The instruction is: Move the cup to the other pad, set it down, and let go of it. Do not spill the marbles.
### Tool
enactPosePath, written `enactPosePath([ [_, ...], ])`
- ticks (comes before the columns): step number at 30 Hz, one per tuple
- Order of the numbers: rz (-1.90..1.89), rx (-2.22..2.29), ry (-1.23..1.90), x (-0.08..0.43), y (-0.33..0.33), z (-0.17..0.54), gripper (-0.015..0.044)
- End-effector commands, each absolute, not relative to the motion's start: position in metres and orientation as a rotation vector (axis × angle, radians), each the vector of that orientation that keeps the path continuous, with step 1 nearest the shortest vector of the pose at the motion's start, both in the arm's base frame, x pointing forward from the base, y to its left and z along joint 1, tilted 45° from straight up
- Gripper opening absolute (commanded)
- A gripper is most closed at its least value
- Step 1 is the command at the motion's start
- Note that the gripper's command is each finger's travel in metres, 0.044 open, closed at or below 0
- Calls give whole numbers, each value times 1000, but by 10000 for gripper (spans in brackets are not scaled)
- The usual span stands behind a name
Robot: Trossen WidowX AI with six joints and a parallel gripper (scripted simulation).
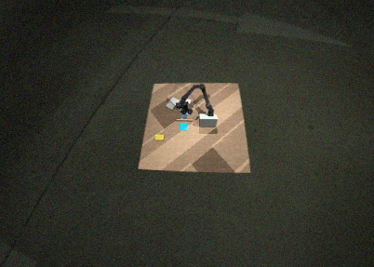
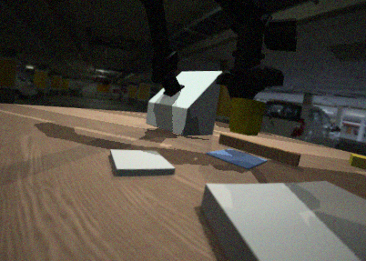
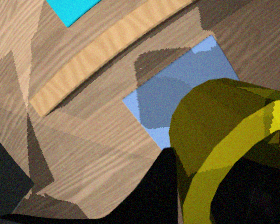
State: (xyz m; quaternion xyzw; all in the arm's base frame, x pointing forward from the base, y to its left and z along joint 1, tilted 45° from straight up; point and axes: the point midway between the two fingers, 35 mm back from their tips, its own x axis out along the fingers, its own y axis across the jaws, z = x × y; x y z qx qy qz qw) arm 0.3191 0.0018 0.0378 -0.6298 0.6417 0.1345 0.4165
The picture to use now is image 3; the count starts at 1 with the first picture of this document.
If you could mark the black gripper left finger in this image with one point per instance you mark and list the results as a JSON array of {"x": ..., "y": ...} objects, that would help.
[{"x": 154, "y": 200}]

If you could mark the yellow cup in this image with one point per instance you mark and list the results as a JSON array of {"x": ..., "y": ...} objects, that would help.
[{"x": 218, "y": 122}]

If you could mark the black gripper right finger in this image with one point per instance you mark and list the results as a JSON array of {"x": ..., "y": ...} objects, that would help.
[{"x": 249, "y": 194}]

